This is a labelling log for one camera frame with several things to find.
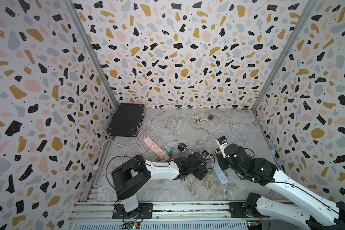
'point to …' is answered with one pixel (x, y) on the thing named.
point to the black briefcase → (128, 118)
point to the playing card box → (196, 117)
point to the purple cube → (210, 117)
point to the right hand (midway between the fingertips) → (219, 154)
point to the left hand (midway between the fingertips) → (204, 165)
